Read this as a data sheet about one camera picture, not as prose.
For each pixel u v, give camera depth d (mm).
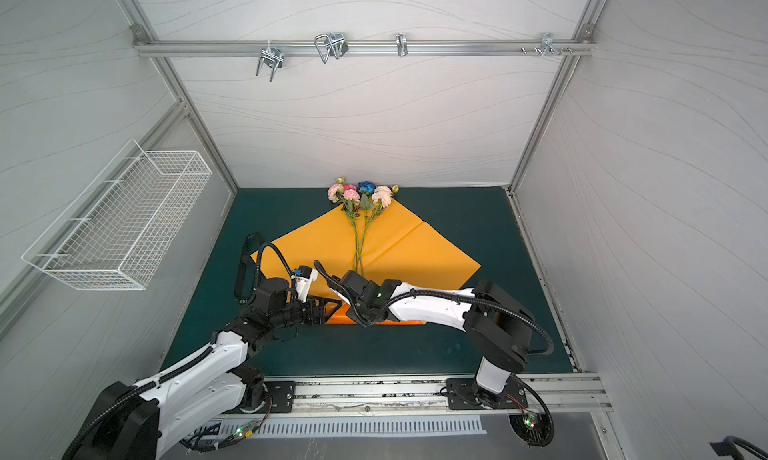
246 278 955
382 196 1111
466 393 724
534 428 720
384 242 1045
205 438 680
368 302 627
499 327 446
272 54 780
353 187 1172
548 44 764
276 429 702
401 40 718
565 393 763
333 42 763
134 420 399
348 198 1108
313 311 717
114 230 674
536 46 787
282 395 737
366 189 1148
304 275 749
